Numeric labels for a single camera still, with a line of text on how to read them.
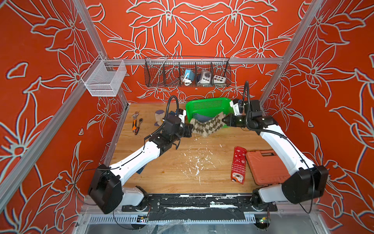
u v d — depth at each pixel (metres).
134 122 1.07
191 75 0.84
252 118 0.60
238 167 0.85
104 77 0.94
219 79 0.94
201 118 1.09
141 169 0.85
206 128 0.85
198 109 1.16
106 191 0.40
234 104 0.71
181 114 0.69
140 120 1.07
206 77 0.91
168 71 1.00
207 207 0.73
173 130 0.59
